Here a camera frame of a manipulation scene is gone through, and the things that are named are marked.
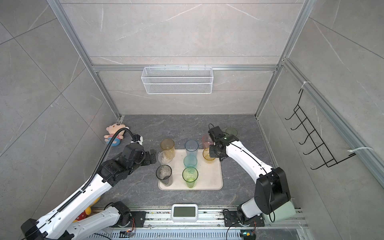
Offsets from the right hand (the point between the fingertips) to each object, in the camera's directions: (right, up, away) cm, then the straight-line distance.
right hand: (215, 151), depth 86 cm
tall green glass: (-15, -10, -12) cm, 21 cm away
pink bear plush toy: (-70, +13, +15) cm, 73 cm away
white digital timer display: (-17, -28, -14) cm, 36 cm away
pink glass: (-4, +5, +16) cm, 17 cm away
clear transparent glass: (-30, -3, 0) cm, 30 cm away
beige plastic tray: (-3, -15, +2) cm, 15 cm away
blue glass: (-14, +2, +4) cm, 15 cm away
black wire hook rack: (+42, +1, -28) cm, 50 cm away
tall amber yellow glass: (-30, +3, +6) cm, 30 cm away
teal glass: (-15, -7, +4) cm, 17 cm away
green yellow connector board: (+13, -37, -16) cm, 43 cm away
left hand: (-36, +3, -11) cm, 38 cm away
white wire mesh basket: (-25, +47, +14) cm, 55 cm away
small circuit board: (-45, -37, -16) cm, 61 cm away
